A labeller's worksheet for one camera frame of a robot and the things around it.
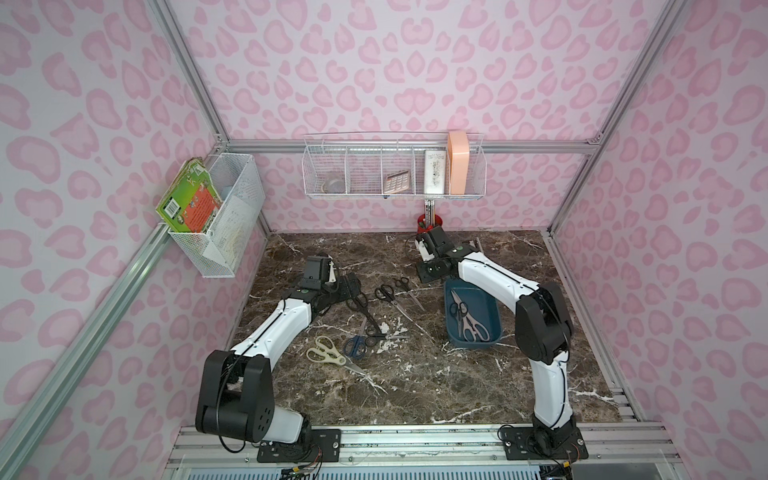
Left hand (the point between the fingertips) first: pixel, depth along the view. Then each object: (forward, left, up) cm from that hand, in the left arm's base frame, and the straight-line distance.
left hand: (349, 282), depth 89 cm
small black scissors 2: (+8, -17, -12) cm, 22 cm away
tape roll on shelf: (+25, +5, +16) cm, 30 cm away
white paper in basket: (+4, +32, +13) cm, 35 cm away
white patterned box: (+28, -26, +19) cm, 43 cm away
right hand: (+7, -22, -3) cm, 24 cm away
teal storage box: (-6, -39, -12) cm, 41 cm away
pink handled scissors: (-9, -37, -12) cm, 40 cm away
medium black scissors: (+4, -11, -12) cm, 17 cm away
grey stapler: (+24, -45, -11) cm, 52 cm away
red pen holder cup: (+27, -24, -5) cm, 36 cm away
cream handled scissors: (-17, +6, -12) cm, 22 cm away
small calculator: (+27, -15, +16) cm, 35 cm away
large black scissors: (+1, -2, -14) cm, 14 cm away
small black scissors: (-4, -34, -11) cm, 36 cm away
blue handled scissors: (-15, -2, -13) cm, 19 cm away
